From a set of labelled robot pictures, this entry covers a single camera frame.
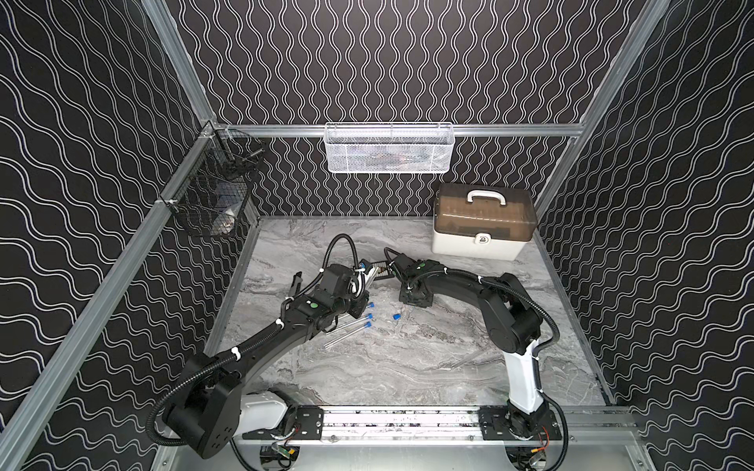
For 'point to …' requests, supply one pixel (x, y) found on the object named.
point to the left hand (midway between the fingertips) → (364, 286)
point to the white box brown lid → (485, 222)
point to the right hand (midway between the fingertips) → (412, 299)
